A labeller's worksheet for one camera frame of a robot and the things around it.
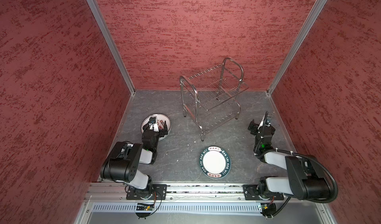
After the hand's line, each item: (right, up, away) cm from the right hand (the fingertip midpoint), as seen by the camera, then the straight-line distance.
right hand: (259, 123), depth 90 cm
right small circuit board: (-3, -41, -18) cm, 45 cm away
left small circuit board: (-69, -40, -17) cm, 81 cm away
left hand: (-64, 0, +2) cm, 64 cm away
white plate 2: (-29, -21, -8) cm, 37 cm away
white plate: (-64, +2, +9) cm, 65 cm away
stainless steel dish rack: (-28, +18, +20) cm, 39 cm away
